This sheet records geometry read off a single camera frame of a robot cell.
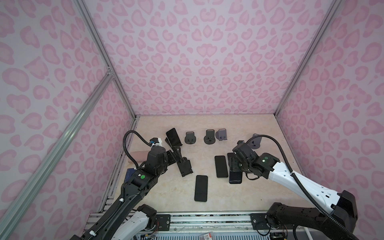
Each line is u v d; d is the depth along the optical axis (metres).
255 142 0.98
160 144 0.68
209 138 1.01
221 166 0.91
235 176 0.81
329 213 0.40
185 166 0.86
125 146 0.53
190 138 1.05
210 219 0.76
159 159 0.55
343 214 0.38
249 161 0.58
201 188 0.84
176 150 0.69
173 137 0.99
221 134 1.06
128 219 0.58
